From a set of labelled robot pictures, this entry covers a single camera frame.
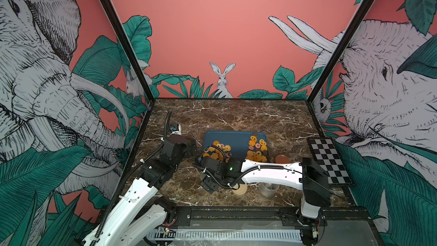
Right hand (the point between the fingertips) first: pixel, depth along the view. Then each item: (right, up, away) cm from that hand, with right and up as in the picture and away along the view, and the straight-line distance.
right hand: (206, 176), depth 76 cm
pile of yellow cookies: (+27, +7, +17) cm, 33 cm away
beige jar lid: (+17, -8, +5) cm, 19 cm away
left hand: (-9, +17, -1) cm, 19 cm away
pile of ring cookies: (+5, +8, +17) cm, 19 cm away
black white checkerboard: (+65, +4, +14) cm, 67 cm away
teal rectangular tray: (+16, +13, +23) cm, 31 cm away
